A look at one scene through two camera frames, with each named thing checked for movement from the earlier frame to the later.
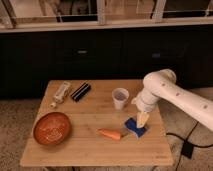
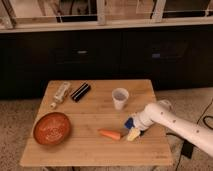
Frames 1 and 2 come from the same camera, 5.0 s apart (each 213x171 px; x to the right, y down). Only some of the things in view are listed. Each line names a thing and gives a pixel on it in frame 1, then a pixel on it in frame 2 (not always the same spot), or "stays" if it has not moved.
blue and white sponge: (131, 124) stays
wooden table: (93, 123) stays
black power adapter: (187, 149) stays
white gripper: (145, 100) to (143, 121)
